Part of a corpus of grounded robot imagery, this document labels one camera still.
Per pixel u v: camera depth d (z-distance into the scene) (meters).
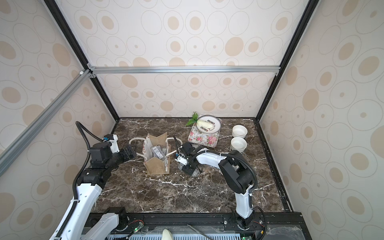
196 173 0.89
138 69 1.55
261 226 0.73
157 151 0.92
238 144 1.03
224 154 0.55
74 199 0.45
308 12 0.69
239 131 1.10
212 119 1.17
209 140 1.06
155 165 0.87
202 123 1.12
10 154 0.51
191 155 0.69
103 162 0.55
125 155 0.66
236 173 0.50
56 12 0.69
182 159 0.84
